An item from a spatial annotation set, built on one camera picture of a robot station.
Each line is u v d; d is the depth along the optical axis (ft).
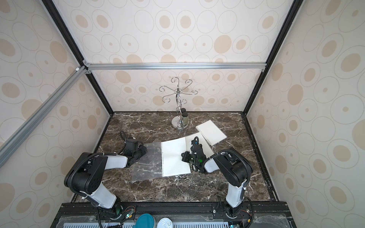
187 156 2.75
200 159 2.48
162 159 3.01
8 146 1.68
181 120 3.56
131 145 2.48
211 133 3.49
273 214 2.40
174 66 2.96
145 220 2.13
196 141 2.94
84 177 1.52
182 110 3.35
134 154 2.50
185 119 3.41
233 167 1.64
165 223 2.17
